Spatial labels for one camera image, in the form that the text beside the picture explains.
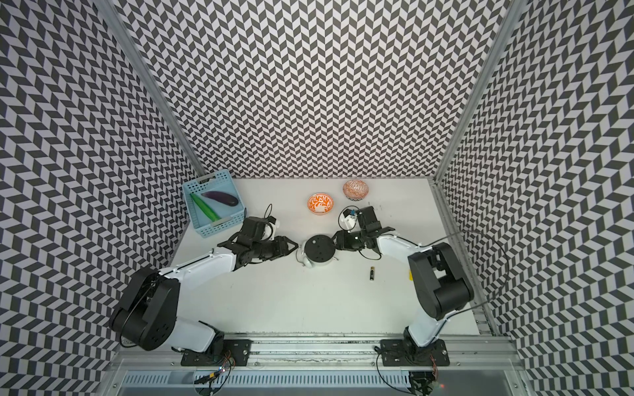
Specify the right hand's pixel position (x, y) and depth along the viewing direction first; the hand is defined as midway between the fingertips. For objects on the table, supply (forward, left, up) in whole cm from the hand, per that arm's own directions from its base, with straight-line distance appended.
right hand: (333, 246), depth 89 cm
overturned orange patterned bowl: (+31, -10, -4) cm, 33 cm away
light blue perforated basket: (+27, +55, -7) cm, 62 cm away
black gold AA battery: (-8, -14, -6) cm, 17 cm away
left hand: (-2, +15, +1) cm, 15 cm away
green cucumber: (+18, +52, -5) cm, 56 cm away
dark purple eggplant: (+30, +52, -6) cm, 60 cm away
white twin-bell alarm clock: (0, +6, -2) cm, 7 cm away
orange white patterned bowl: (+23, +5, -4) cm, 24 cm away
